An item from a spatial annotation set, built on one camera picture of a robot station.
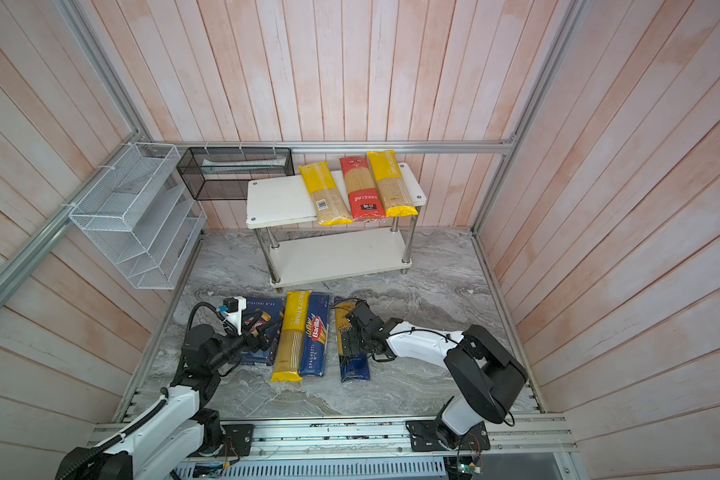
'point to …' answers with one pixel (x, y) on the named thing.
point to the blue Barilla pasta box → (262, 321)
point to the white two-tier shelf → (283, 200)
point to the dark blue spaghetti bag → (353, 367)
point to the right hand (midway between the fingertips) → (357, 341)
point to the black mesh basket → (222, 173)
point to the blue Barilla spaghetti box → (313, 356)
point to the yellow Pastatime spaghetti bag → (290, 343)
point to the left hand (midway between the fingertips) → (272, 321)
